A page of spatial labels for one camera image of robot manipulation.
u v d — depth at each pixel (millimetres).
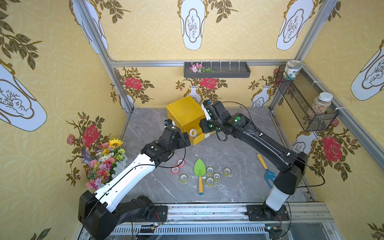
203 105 685
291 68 850
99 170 726
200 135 798
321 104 650
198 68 877
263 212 647
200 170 884
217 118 555
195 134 781
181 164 918
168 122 685
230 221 729
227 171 875
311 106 685
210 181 836
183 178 853
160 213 735
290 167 429
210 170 881
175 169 884
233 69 920
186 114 899
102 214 371
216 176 857
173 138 576
